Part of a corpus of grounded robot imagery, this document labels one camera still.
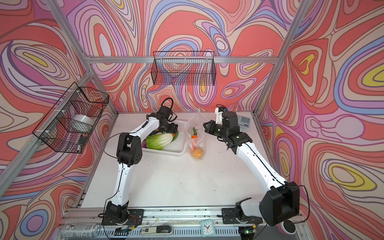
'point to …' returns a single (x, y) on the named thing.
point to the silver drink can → (80, 230)
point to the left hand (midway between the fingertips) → (173, 129)
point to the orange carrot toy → (194, 137)
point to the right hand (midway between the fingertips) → (204, 127)
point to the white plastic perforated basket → (178, 146)
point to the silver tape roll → (81, 123)
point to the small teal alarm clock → (207, 228)
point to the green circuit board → (119, 231)
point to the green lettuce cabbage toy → (158, 141)
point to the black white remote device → (163, 230)
